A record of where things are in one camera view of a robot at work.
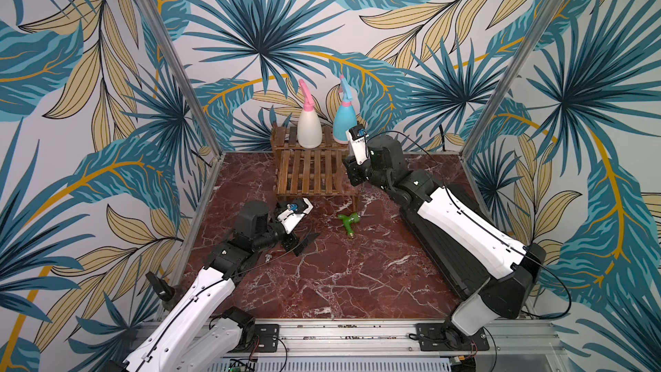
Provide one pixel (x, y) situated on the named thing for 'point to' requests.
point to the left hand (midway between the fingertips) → (306, 222)
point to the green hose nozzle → (348, 220)
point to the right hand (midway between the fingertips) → (328, 169)
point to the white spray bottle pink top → (309, 132)
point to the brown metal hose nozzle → (268, 257)
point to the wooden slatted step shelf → (310, 171)
